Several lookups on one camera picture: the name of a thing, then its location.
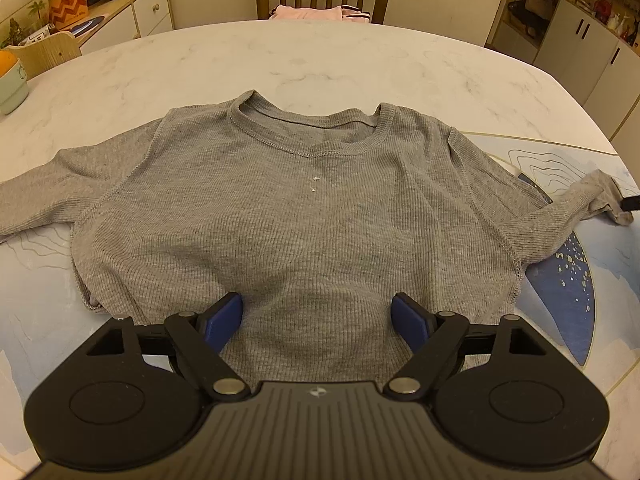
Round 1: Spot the light wooden chair back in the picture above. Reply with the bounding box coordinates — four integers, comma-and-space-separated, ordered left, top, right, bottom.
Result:
5, 31, 83, 79

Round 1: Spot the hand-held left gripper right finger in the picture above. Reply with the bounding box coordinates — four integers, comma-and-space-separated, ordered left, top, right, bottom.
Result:
381, 291, 555, 404

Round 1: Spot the blue round object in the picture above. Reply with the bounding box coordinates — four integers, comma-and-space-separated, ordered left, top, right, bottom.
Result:
70, 15, 107, 32

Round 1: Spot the white cabinet with black handles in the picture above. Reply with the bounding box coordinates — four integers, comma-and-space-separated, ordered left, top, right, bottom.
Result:
537, 0, 640, 138

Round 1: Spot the glass fishbowl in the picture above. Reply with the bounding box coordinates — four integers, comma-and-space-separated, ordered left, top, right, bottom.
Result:
0, 0, 53, 51

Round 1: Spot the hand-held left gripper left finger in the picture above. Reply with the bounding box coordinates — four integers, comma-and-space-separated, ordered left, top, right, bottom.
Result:
85, 291, 252, 404

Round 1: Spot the gray ribbed long-sleeve shirt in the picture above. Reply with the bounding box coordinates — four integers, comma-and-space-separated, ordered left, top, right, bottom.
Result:
0, 88, 636, 396

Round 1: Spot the light green cup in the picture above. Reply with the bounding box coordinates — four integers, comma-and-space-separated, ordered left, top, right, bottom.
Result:
0, 57, 30, 115

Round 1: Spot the landscape printed table cover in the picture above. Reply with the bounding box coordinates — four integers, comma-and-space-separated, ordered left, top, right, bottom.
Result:
0, 130, 640, 461

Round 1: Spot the light pink garment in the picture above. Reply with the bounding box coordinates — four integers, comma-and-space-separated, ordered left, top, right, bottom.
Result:
270, 5, 343, 23

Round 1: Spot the white sideboard with drawers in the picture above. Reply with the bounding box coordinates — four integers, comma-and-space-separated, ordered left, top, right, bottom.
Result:
75, 0, 176, 55

